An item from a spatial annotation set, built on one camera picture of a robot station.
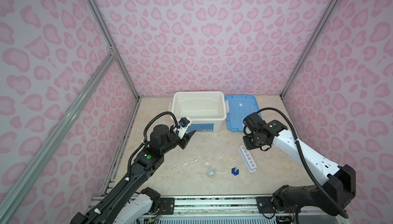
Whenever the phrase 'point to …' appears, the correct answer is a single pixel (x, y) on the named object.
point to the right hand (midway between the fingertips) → (248, 143)
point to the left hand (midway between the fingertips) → (191, 125)
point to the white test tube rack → (248, 162)
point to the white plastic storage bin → (206, 111)
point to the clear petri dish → (221, 163)
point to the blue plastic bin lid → (240, 106)
